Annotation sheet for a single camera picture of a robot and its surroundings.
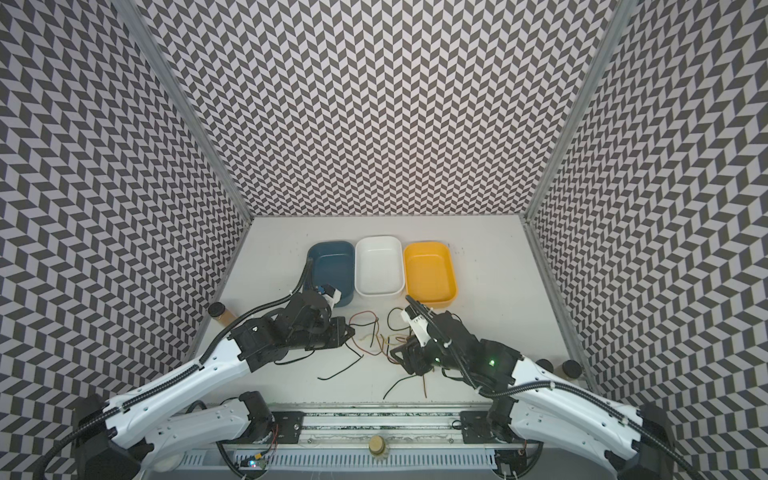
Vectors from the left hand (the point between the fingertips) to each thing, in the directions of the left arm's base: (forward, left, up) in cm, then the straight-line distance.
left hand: (357, 333), depth 72 cm
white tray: (+29, -4, -13) cm, 32 cm away
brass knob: (-23, -6, -2) cm, 23 cm away
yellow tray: (+26, -20, -13) cm, 36 cm away
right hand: (-3, -10, -1) cm, 11 cm away
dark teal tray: (+28, +12, -10) cm, 32 cm away
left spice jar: (+8, +39, -5) cm, 40 cm away
